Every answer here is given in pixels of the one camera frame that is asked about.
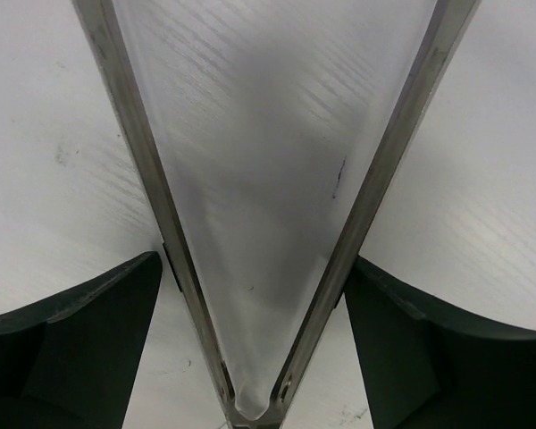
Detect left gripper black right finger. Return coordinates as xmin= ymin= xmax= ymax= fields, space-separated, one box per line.
xmin=344 ymin=258 xmax=536 ymax=428

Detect silver metal tongs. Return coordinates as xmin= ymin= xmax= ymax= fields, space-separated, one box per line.
xmin=74 ymin=1 xmax=478 ymax=428

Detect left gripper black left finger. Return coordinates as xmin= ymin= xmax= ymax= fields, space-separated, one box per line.
xmin=0 ymin=251 xmax=163 ymax=428

